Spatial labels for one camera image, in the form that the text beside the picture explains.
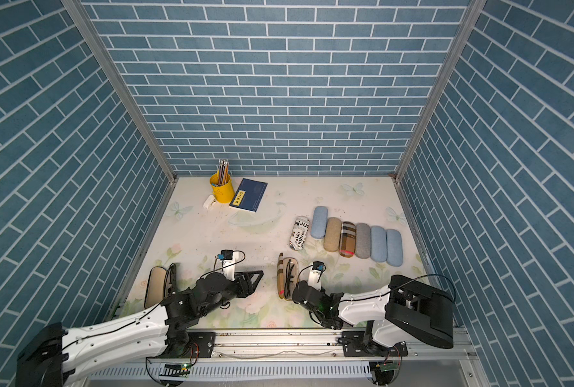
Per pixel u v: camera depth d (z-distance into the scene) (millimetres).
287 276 867
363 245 937
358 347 736
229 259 706
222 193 1060
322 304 657
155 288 833
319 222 1018
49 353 462
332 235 961
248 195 1116
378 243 942
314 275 781
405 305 485
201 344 731
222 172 1044
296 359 722
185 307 598
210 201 1079
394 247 938
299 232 964
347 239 956
